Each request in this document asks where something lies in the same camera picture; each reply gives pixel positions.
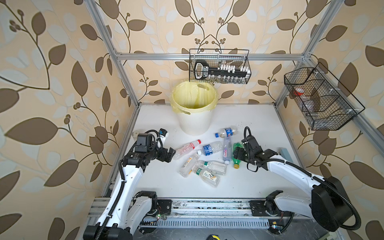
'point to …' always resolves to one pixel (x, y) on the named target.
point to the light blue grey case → (284, 153)
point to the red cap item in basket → (299, 91)
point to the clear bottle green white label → (209, 177)
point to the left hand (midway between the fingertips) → (167, 147)
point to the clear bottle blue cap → (226, 132)
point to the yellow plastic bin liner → (194, 97)
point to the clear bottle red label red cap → (185, 149)
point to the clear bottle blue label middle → (209, 149)
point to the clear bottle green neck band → (218, 167)
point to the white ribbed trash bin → (196, 124)
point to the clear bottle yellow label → (186, 167)
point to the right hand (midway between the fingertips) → (239, 155)
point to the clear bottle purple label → (227, 153)
